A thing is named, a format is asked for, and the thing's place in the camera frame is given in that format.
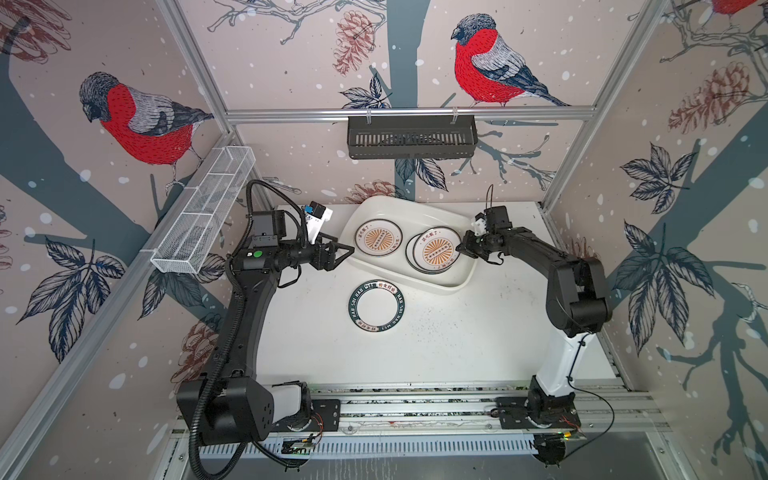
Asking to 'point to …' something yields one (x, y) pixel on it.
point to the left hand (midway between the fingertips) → (340, 244)
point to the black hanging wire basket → (412, 139)
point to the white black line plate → (409, 253)
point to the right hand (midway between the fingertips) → (457, 248)
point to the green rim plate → (376, 305)
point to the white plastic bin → (414, 215)
